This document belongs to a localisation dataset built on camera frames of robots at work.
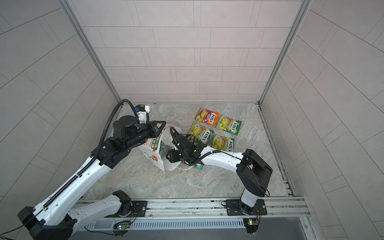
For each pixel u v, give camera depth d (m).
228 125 1.00
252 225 0.68
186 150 0.61
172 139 0.74
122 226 0.64
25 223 0.35
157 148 0.69
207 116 1.05
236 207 0.72
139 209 0.71
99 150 0.42
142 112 0.58
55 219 0.37
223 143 0.91
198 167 0.83
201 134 0.96
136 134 0.51
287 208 0.73
